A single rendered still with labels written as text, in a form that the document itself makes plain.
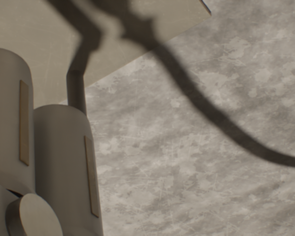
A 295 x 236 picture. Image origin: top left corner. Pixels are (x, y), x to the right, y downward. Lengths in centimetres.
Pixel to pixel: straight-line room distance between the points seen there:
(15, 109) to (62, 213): 10
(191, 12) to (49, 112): 32
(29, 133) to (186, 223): 76
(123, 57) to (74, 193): 38
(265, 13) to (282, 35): 5
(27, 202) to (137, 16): 46
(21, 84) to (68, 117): 8
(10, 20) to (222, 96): 35
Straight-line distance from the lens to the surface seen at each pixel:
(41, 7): 85
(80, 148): 61
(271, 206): 128
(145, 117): 101
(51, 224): 47
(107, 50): 90
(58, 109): 63
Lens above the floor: 69
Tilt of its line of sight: 43 degrees down
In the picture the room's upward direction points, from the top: 170 degrees clockwise
